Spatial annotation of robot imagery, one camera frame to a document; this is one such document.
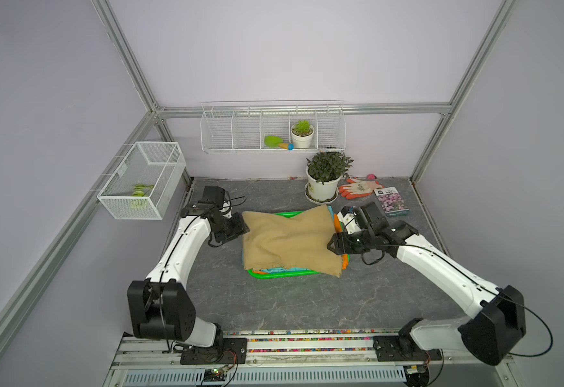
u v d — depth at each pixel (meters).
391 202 1.11
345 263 0.79
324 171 0.99
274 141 1.01
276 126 0.99
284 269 0.81
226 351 0.73
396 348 0.74
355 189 1.16
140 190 0.76
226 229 0.70
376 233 0.59
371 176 1.24
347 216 0.73
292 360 0.73
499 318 0.39
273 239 0.82
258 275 0.80
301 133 0.91
